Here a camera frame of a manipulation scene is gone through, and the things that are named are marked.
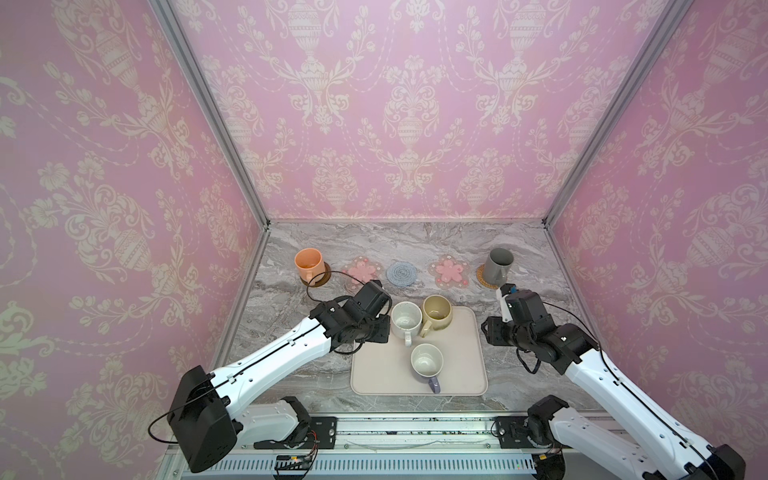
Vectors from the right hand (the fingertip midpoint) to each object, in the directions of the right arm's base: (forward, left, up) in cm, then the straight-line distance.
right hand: (490, 325), depth 79 cm
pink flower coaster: (+27, +5, -13) cm, 30 cm away
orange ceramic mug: (+29, +53, -6) cm, 61 cm away
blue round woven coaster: (+26, +22, -12) cm, 36 cm away
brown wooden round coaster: (+24, +49, -11) cm, 56 cm away
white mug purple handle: (-5, +17, -10) cm, 20 cm away
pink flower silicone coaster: (+29, +35, -11) cm, 47 cm away
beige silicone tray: (-7, +28, -9) cm, 31 cm away
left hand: (-1, +27, +1) cm, 27 cm away
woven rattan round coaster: (+25, -5, -13) cm, 28 cm away
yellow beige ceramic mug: (+10, +12, -11) cm, 19 cm away
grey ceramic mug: (+21, -8, -2) cm, 23 cm away
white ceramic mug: (+8, +22, -10) cm, 25 cm away
